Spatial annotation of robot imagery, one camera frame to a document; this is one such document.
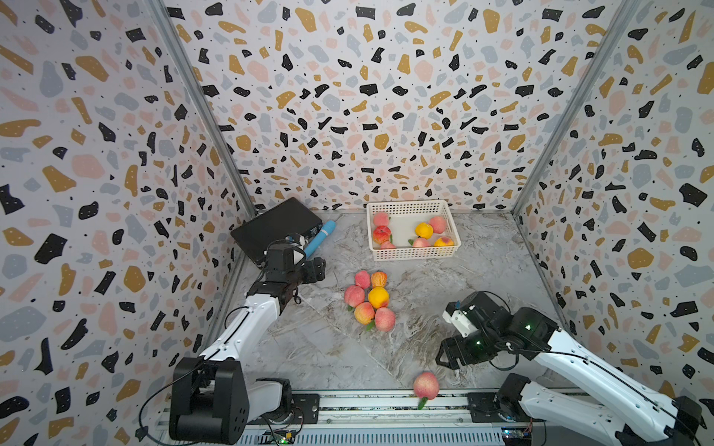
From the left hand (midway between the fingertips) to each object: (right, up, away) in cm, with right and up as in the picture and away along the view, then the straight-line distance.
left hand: (316, 261), depth 86 cm
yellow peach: (+38, +10, +22) cm, 45 cm away
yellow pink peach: (+44, +6, +18) cm, 48 cm away
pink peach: (+21, +15, +28) cm, 38 cm away
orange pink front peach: (+15, -16, 0) cm, 22 cm away
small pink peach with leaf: (+23, +4, +19) cm, 30 cm away
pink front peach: (+21, -17, -2) cm, 28 cm away
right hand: (+37, -23, -16) cm, 46 cm away
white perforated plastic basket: (+31, +16, +34) cm, 49 cm away
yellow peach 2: (+20, -12, +4) cm, 23 cm away
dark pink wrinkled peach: (+14, -7, +9) cm, 18 cm away
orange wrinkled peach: (+20, -6, +7) cm, 22 cm away
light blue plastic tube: (-2, +10, +26) cm, 28 cm away
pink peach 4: (+11, -11, +4) cm, 17 cm away
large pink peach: (+32, -32, -13) cm, 47 cm away
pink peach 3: (+36, +5, +18) cm, 40 cm away
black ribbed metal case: (-22, +12, +24) cm, 35 cm away
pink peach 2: (+44, +13, +26) cm, 53 cm away
